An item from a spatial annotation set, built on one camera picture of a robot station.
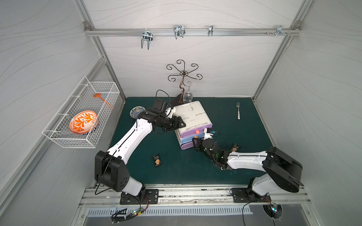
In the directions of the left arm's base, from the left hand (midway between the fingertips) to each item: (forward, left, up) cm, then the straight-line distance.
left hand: (182, 127), depth 78 cm
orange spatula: (+13, +48, +11) cm, 51 cm away
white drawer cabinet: (+8, -6, +1) cm, 11 cm away
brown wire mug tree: (+36, 0, +11) cm, 38 cm away
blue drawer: (-3, -4, -9) cm, 10 cm away
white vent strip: (-38, +30, -24) cm, 54 cm away
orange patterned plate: (-7, +45, +13) cm, 48 cm away
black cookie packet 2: (-2, -35, -20) cm, 40 cm away
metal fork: (+36, -45, -21) cm, 61 cm away
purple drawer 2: (-4, -3, -14) cm, 15 cm away
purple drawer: (-1, -8, -2) cm, 9 cm away
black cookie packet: (-12, +15, -19) cm, 27 cm away
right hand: (-1, -7, -11) cm, 13 cm away
